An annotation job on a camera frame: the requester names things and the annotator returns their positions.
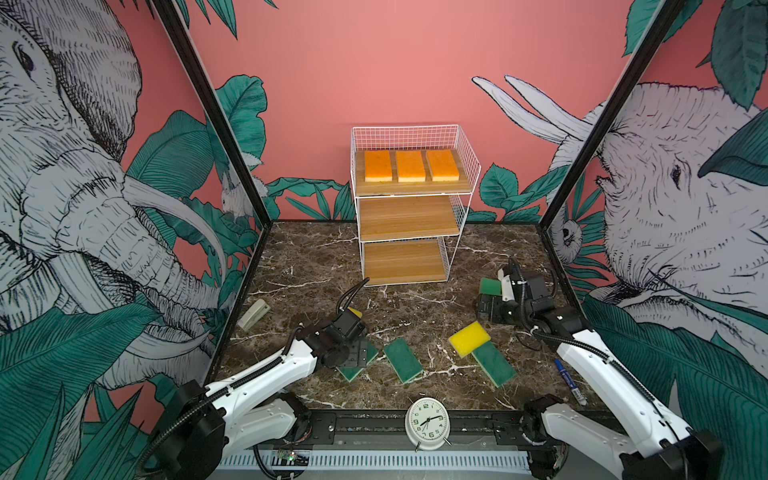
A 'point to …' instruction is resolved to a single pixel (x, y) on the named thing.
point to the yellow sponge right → (469, 338)
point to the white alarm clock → (428, 422)
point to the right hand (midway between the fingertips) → (485, 300)
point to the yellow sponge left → (356, 312)
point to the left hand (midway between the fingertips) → (351, 350)
